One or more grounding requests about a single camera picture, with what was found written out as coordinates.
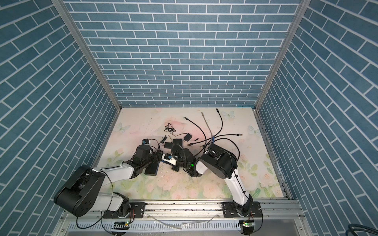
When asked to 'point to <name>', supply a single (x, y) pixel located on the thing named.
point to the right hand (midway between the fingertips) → (164, 159)
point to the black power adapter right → (187, 137)
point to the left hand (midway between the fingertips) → (159, 153)
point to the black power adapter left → (168, 145)
